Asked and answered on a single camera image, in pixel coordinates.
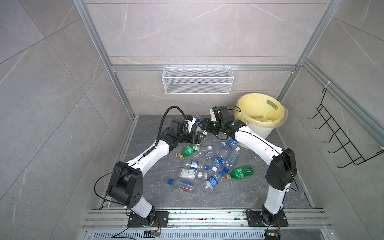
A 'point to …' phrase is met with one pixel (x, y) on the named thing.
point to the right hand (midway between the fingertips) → (200, 124)
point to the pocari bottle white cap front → (212, 182)
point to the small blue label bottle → (196, 165)
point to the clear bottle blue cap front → (183, 184)
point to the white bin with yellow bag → (261, 112)
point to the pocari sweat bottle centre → (219, 161)
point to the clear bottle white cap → (205, 154)
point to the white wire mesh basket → (197, 80)
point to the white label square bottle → (191, 173)
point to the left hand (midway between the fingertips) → (200, 132)
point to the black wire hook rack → (356, 158)
